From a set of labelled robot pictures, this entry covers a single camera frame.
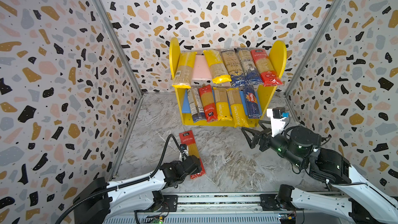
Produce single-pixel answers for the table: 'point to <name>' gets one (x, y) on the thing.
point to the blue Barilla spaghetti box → (252, 101)
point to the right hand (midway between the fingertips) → (250, 124)
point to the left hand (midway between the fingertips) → (194, 161)
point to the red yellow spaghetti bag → (208, 103)
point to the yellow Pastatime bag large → (223, 103)
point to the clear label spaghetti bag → (196, 103)
